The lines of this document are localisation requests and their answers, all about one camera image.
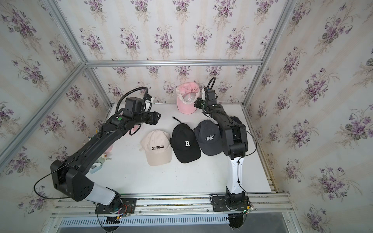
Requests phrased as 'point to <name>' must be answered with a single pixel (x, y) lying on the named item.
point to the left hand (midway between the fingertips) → (156, 114)
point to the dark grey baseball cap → (208, 135)
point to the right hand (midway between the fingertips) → (197, 101)
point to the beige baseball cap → (157, 145)
